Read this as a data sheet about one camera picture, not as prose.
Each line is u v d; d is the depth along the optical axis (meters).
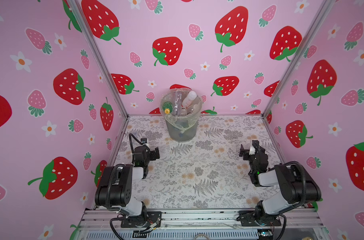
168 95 0.96
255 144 0.76
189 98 0.93
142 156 0.74
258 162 0.69
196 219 0.76
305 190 0.42
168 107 0.84
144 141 0.83
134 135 1.07
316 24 0.74
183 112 0.94
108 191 0.41
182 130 0.93
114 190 0.45
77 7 0.68
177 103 0.96
